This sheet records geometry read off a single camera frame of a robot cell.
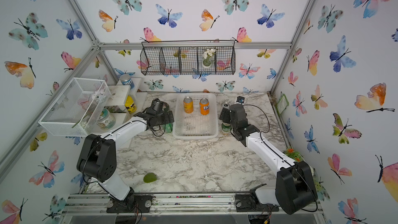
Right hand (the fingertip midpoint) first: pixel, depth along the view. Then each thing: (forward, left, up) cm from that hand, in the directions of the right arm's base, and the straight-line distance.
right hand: (231, 109), depth 84 cm
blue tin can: (+18, +64, +2) cm, 66 cm away
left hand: (+1, +36, -9) cm, 38 cm away
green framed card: (+21, -39, -19) cm, 48 cm away
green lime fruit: (-32, +40, -18) cm, 55 cm away
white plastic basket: (+2, +21, -21) cm, 30 cm away
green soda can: (-4, +36, -16) cm, 40 cm away
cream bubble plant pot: (-12, +63, +1) cm, 64 cm away
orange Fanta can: (+10, +15, -11) cm, 21 cm away
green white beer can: (-4, +2, -12) cm, 13 cm away
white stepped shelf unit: (+8, +64, +2) cm, 65 cm away
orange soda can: (+11, +26, -12) cm, 31 cm away
